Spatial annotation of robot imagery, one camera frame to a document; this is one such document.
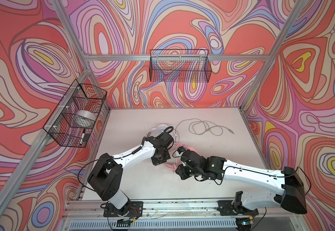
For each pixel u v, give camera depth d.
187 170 0.63
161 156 0.70
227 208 0.73
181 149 0.68
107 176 0.44
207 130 1.05
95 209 0.75
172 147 0.72
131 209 0.72
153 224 0.77
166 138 0.69
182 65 0.96
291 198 0.38
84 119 0.71
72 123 0.72
